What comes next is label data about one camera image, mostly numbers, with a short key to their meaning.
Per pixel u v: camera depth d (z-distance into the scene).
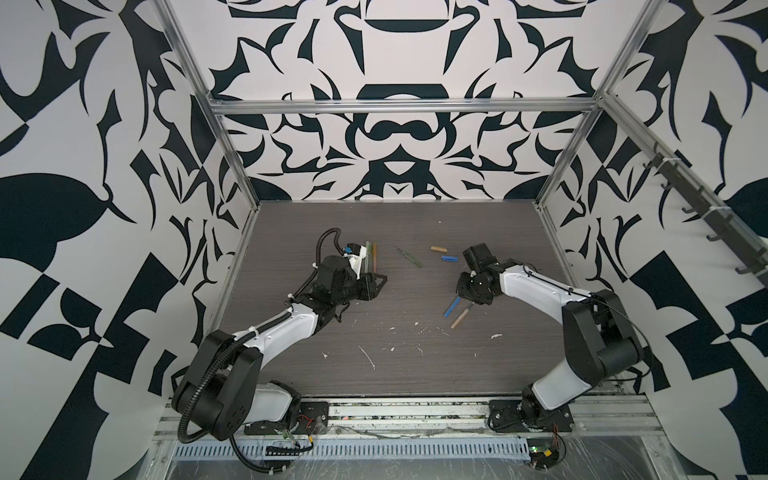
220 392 0.42
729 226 0.55
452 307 0.92
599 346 0.46
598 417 0.76
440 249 1.06
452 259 1.03
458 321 0.89
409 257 1.05
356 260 0.78
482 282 0.68
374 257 1.04
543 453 0.71
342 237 0.72
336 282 0.67
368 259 1.02
